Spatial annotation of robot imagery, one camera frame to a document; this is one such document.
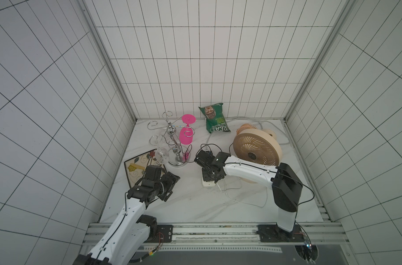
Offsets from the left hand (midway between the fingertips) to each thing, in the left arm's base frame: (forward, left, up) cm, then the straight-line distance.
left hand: (176, 186), depth 80 cm
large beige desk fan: (+11, -39, +20) cm, 45 cm away
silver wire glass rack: (+21, +1, -6) cm, 22 cm away
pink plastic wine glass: (+24, -4, +13) cm, 27 cm away
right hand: (+4, -14, -1) cm, 15 cm away
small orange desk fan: (+43, -43, -2) cm, 60 cm away
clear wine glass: (+15, +8, +6) cm, 18 cm away
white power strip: (+3, -16, -4) cm, 17 cm away
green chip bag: (+46, -22, 0) cm, 51 cm away
